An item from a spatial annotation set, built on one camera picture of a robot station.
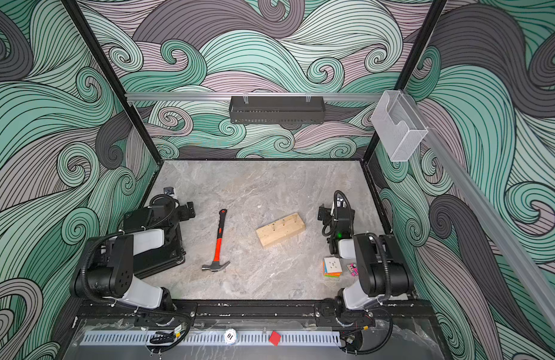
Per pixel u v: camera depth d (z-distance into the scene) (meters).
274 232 0.90
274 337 0.69
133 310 0.56
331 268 0.78
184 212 0.85
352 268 0.81
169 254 0.81
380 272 0.42
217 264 0.84
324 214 0.86
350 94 0.95
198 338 0.70
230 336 0.64
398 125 0.79
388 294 0.43
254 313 0.75
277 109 0.96
